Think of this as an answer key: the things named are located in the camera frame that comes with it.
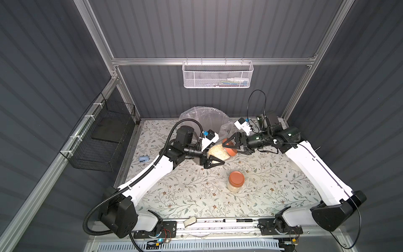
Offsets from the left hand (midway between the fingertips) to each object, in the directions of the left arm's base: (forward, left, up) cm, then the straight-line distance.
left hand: (224, 158), depth 67 cm
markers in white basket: (+48, -8, +6) cm, 50 cm away
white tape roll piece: (-20, +15, -25) cm, 36 cm away
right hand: (+2, -2, +5) cm, 6 cm away
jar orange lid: (-1, -3, +6) cm, 7 cm away
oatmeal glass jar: (+1, +2, +4) cm, 5 cm away
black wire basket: (+9, +59, 0) cm, 60 cm away
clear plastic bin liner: (+30, +5, -6) cm, 31 cm away
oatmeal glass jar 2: (-5, -8, -25) cm, 27 cm away
